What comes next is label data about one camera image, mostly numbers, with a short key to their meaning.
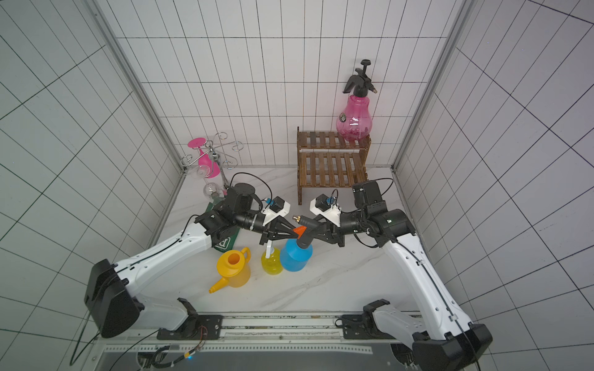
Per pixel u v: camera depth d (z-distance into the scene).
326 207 0.53
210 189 0.87
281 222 0.63
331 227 0.56
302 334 0.73
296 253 0.68
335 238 0.59
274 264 0.78
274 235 0.63
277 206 0.56
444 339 0.36
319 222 0.62
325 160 1.03
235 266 0.75
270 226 0.60
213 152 0.86
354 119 0.85
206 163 0.95
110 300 0.38
